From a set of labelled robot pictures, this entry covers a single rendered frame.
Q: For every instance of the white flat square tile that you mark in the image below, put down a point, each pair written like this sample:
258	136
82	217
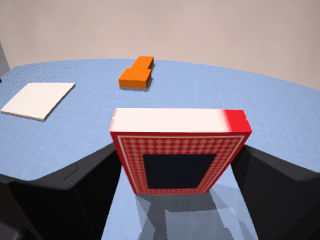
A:
37	100

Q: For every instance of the orange block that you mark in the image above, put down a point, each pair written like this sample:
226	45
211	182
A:
139	75

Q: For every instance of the blue-grey mat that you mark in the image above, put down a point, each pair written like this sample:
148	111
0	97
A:
284	117

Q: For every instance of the red card box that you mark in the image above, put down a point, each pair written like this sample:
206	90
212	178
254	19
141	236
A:
173	151

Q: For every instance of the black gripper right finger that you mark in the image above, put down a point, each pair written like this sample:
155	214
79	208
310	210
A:
282	198

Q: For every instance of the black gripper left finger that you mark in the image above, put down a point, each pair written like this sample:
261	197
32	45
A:
72	203

